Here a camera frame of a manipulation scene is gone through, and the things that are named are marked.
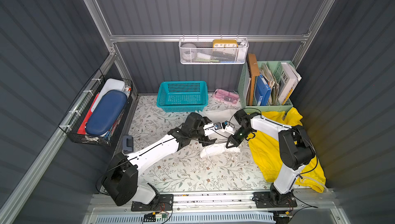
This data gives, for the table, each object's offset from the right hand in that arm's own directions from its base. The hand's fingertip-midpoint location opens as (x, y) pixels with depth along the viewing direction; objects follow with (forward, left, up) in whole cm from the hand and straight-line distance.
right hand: (231, 144), depth 88 cm
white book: (+33, -37, +20) cm, 53 cm away
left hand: (+2, +11, +13) cm, 17 cm away
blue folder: (+31, -22, +13) cm, 40 cm away
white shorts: (+26, +10, -8) cm, 29 cm away
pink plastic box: (+40, -5, -3) cm, 40 cm away
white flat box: (+18, +63, +30) cm, 73 cm away
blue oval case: (+3, +59, +29) cm, 66 cm away
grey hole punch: (+1, +62, -3) cm, 62 cm away
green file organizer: (+44, -29, +18) cm, 56 cm away
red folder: (-7, +68, +27) cm, 73 cm away
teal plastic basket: (+42, +33, -4) cm, 54 cm away
